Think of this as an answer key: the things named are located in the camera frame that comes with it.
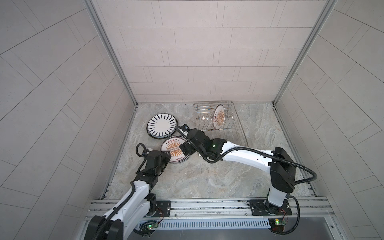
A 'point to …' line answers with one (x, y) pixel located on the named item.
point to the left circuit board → (152, 226)
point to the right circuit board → (277, 225)
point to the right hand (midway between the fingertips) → (184, 142)
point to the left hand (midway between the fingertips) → (173, 150)
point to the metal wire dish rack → (232, 130)
